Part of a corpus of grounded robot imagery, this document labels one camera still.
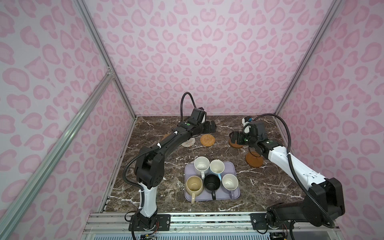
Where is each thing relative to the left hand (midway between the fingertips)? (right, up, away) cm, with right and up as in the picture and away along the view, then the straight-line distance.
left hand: (212, 125), depth 88 cm
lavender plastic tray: (+11, -26, +4) cm, 29 cm away
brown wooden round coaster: (+11, -10, -11) cm, 19 cm away
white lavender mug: (+10, -32, -5) cm, 34 cm away
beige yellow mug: (-11, -34, -5) cm, 36 cm away
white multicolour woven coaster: (-14, -12, +15) cm, 24 cm away
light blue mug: (+3, -25, 0) cm, 25 cm away
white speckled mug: (-6, -25, +3) cm, 26 cm away
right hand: (+14, -5, -5) cm, 15 cm away
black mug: (-1, -33, -5) cm, 33 cm away
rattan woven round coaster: (-2, -10, +16) cm, 19 cm away
